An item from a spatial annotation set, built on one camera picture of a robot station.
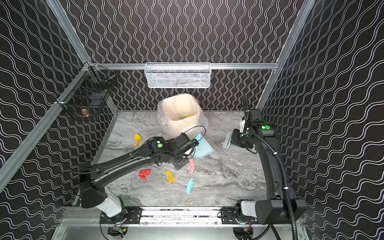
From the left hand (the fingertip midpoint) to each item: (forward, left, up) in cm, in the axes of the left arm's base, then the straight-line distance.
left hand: (186, 159), depth 72 cm
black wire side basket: (+37, +63, +9) cm, 74 cm away
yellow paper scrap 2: (+40, +3, -11) cm, 42 cm away
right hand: (+9, -24, +3) cm, 26 cm away
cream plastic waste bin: (+38, +7, -8) cm, 40 cm away
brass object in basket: (+21, +57, +10) cm, 61 cm away
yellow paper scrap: (+25, +37, -17) cm, 48 cm away
